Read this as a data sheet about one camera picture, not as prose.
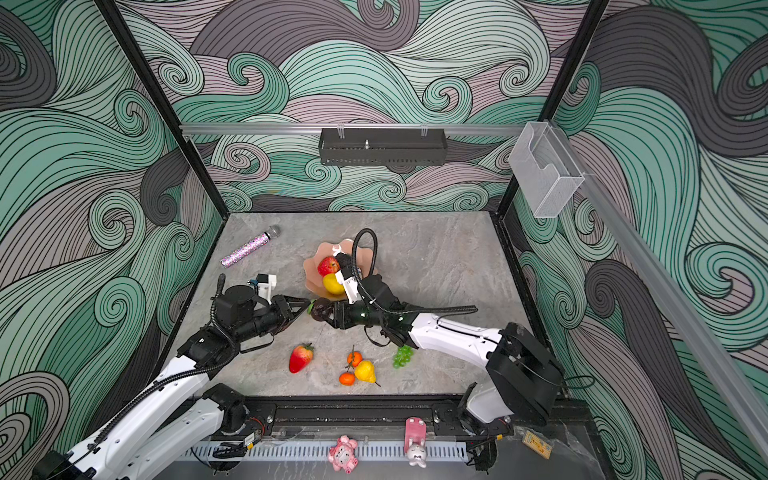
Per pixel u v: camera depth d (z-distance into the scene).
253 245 1.07
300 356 0.80
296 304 0.73
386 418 0.74
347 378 0.78
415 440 0.71
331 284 0.93
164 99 0.87
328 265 0.95
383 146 0.93
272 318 0.65
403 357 0.83
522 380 0.42
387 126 0.96
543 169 0.78
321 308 0.73
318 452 0.70
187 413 0.58
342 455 0.66
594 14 0.71
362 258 1.03
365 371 0.78
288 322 0.67
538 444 0.69
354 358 0.81
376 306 0.59
